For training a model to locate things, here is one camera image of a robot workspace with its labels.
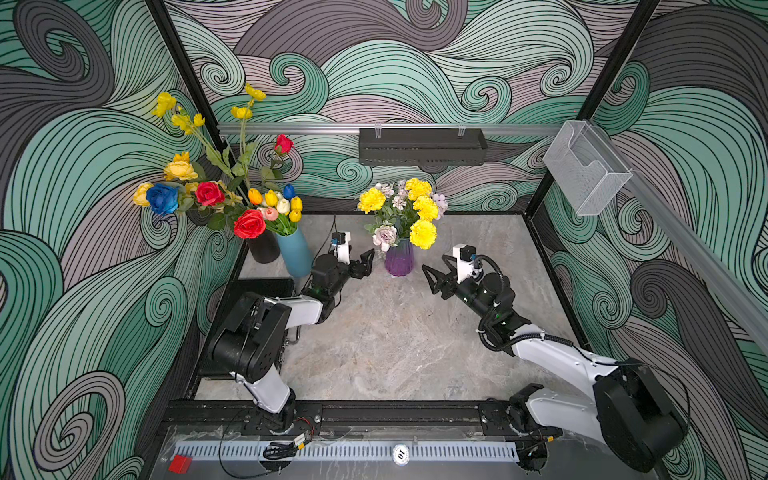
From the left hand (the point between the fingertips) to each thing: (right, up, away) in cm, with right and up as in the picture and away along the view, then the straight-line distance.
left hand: (359, 244), depth 88 cm
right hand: (+20, -5, -10) cm, 23 cm away
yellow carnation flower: (+4, +12, -11) cm, 16 cm away
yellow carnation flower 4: (+18, +9, -15) cm, 25 cm away
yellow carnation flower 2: (+17, +3, -15) cm, 23 cm away
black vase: (-33, -2, +12) cm, 35 cm away
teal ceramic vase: (-19, -3, 0) cm, 20 cm away
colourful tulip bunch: (-20, +9, -10) cm, 24 cm away
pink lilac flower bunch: (+8, +2, -12) cm, 15 cm away
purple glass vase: (+13, -6, +20) cm, 25 cm away
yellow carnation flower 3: (+16, +15, -10) cm, 24 cm away
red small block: (-39, -49, -23) cm, 67 cm away
